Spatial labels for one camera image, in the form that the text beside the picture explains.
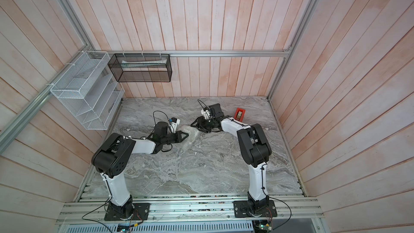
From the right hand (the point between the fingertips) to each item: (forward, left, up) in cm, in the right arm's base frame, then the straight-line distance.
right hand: (192, 126), depth 95 cm
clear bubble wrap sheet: (-6, -2, -3) cm, 7 cm away
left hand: (-5, +2, -4) cm, 7 cm away
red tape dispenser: (+10, -30, -1) cm, 32 cm away
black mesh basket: (+34, +35, +18) cm, 52 cm away
